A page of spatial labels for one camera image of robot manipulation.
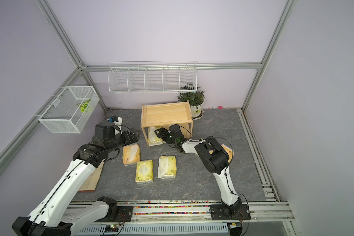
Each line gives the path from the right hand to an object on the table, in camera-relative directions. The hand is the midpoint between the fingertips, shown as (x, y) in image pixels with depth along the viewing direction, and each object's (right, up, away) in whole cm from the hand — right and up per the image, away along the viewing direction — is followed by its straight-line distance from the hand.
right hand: (156, 132), depth 95 cm
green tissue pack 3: (-2, -5, 0) cm, 5 cm away
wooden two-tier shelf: (+4, +11, -6) cm, 13 cm away
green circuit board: (-18, -46, -24) cm, 55 cm away
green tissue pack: (-5, -22, -11) cm, 25 cm away
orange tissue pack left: (-15, -14, -4) cm, 21 cm away
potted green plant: (+27, +22, +7) cm, 36 cm away
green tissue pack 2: (+8, -20, -10) cm, 24 cm away
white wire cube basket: (-47, +12, -13) cm, 50 cm away
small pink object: (+49, +19, +29) cm, 60 cm away
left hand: (-7, 0, -22) cm, 23 cm away
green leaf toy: (-38, +16, -14) cm, 44 cm away
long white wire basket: (-3, +38, +4) cm, 38 cm away
